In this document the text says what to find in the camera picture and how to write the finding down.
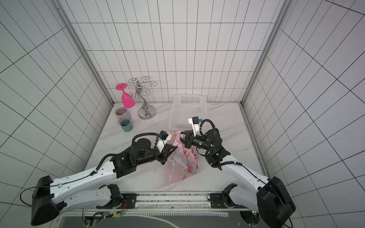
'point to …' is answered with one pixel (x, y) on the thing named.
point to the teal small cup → (126, 125)
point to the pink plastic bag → (181, 162)
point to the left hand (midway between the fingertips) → (174, 150)
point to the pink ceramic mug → (121, 113)
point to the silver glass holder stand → (146, 112)
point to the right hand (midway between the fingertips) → (176, 130)
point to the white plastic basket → (186, 106)
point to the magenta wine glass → (128, 100)
